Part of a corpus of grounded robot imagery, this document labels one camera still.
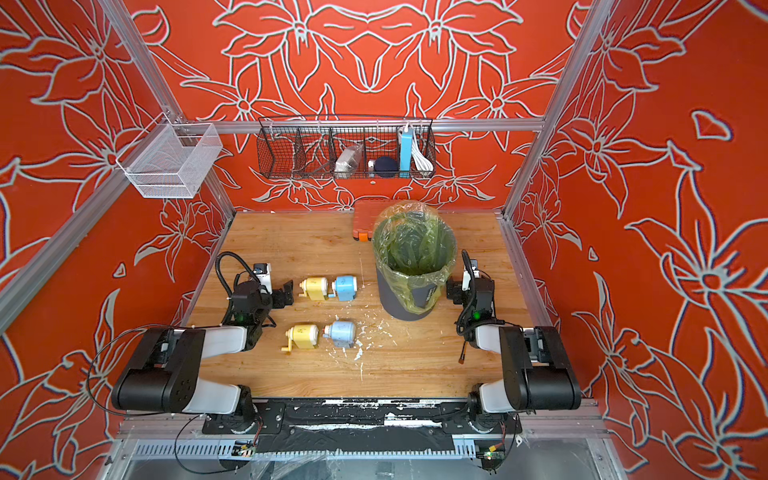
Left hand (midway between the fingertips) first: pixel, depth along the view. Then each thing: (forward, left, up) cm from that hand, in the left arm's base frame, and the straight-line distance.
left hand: (277, 280), depth 93 cm
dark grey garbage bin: (-12, -36, +10) cm, 40 cm away
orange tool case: (+36, -25, -2) cm, 44 cm away
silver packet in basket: (+30, -21, +26) cm, 44 cm away
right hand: (+5, -59, +2) cm, 59 cm away
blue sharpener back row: (-2, -22, +1) cm, 22 cm away
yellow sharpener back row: (-3, -14, +1) cm, 14 cm away
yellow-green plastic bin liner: (+8, -43, +8) cm, 45 cm away
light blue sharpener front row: (-17, -24, +2) cm, 29 cm away
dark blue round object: (+32, -33, +22) cm, 51 cm away
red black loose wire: (-18, -58, -6) cm, 61 cm away
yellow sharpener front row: (-18, -14, +2) cm, 23 cm away
